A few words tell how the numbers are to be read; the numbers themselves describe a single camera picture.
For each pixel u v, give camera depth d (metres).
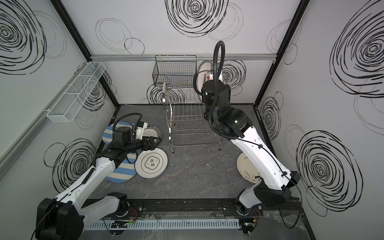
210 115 0.41
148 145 0.71
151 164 0.89
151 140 0.71
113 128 0.61
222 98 0.37
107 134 1.02
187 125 1.07
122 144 0.61
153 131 1.02
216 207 0.75
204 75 0.68
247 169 0.87
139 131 0.72
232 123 0.39
